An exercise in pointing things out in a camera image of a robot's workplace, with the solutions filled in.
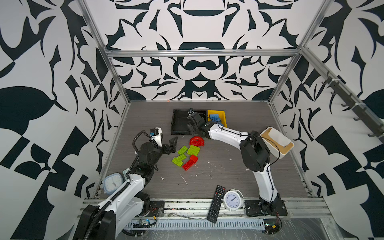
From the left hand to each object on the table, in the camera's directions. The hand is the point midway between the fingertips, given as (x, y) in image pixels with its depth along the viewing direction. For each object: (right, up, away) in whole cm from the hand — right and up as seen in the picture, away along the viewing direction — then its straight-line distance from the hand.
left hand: (169, 133), depth 81 cm
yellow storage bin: (+33, +10, +24) cm, 42 cm away
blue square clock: (-30, -25, -2) cm, 39 cm away
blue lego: (+28, +9, +24) cm, 38 cm away
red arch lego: (+15, -6, +16) cm, 23 cm away
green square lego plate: (+13, -12, +13) cm, 22 cm away
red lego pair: (+13, -16, +8) cm, 22 cm away
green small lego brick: (+6, -12, +13) cm, 19 cm away
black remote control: (+24, -33, -5) cm, 41 cm away
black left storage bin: (+3, +4, +25) cm, 26 cm away
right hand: (+14, +6, +15) cm, 22 cm away
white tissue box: (+68, -8, +10) cm, 69 cm away
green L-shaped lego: (+4, -16, +7) cm, 18 cm away
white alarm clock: (+33, -32, -6) cm, 46 cm away
